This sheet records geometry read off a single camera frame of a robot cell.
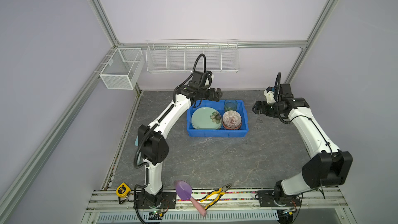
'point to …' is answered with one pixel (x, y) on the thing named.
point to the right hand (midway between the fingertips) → (260, 110)
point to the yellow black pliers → (221, 192)
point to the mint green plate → (206, 118)
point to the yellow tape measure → (123, 190)
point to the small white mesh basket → (123, 69)
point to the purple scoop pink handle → (184, 192)
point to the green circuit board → (155, 215)
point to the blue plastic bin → (241, 130)
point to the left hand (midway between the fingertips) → (216, 94)
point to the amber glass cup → (230, 104)
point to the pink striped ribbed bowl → (231, 118)
